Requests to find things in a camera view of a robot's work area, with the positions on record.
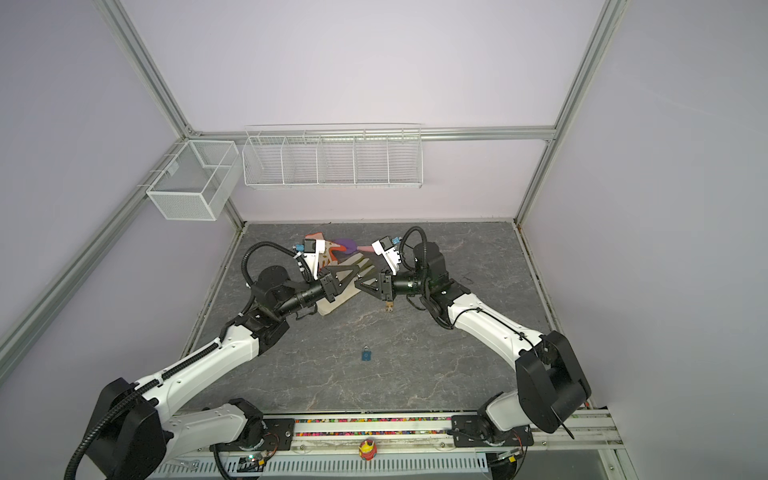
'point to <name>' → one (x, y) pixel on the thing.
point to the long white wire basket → (334, 155)
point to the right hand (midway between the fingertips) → (356, 287)
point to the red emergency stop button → (367, 449)
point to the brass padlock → (390, 304)
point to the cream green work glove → (349, 288)
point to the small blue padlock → (366, 355)
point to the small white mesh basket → (201, 181)
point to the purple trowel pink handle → (352, 247)
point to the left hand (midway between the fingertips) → (360, 274)
